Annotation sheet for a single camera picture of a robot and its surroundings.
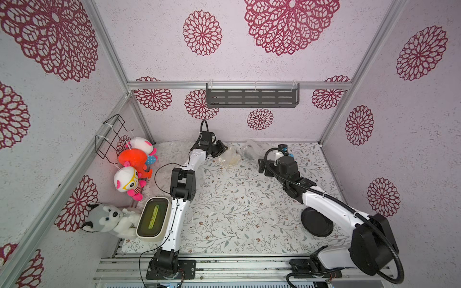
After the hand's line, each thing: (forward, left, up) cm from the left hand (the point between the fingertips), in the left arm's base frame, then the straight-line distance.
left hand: (228, 146), depth 111 cm
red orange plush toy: (-18, +47, +11) cm, 51 cm away
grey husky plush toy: (-49, +45, +7) cm, 67 cm away
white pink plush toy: (-11, +45, +14) cm, 48 cm away
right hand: (-23, -18, +17) cm, 34 cm away
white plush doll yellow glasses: (-32, +45, +14) cm, 57 cm away
